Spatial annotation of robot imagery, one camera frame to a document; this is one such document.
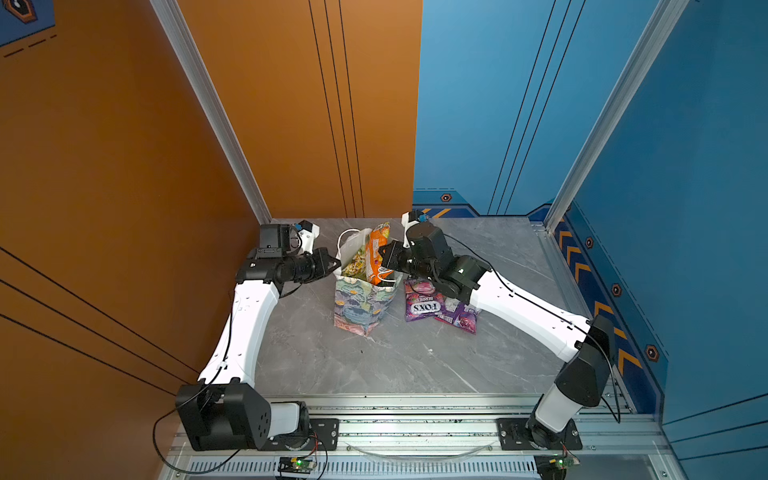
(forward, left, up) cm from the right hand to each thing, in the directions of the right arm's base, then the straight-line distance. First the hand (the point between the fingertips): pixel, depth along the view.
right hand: (374, 250), depth 73 cm
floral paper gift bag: (-7, +5, -14) cm, 17 cm away
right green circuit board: (-40, -44, -31) cm, 67 cm away
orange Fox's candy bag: (-4, 0, -4) cm, 6 cm away
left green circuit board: (-41, +19, -31) cm, 55 cm away
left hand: (+1, +9, -5) cm, 10 cm away
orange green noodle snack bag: (+5, +6, -13) cm, 15 cm away
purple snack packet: (-2, -23, -27) cm, 36 cm away
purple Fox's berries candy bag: (+2, -13, -27) cm, 30 cm away
